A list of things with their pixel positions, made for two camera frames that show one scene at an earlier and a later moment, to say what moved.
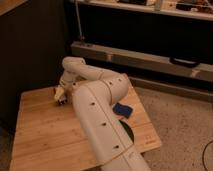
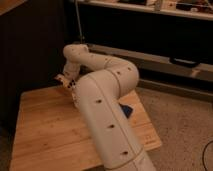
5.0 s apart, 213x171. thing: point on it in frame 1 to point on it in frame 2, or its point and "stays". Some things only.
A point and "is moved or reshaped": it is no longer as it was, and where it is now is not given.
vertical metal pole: [77, 13] stays
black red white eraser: [61, 102] is moved or reshaped
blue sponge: [122, 109] stays
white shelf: [196, 9] stays
